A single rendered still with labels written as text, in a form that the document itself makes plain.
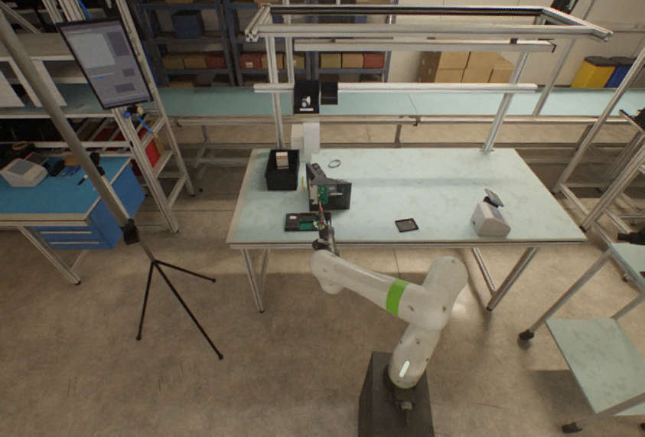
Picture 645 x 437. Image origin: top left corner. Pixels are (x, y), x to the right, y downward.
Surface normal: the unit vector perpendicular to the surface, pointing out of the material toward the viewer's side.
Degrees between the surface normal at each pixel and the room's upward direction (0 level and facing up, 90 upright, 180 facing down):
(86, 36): 101
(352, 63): 90
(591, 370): 0
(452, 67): 90
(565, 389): 0
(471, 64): 90
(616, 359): 0
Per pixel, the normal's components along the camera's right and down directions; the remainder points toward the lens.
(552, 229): 0.00, -0.74
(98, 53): 0.42, 0.74
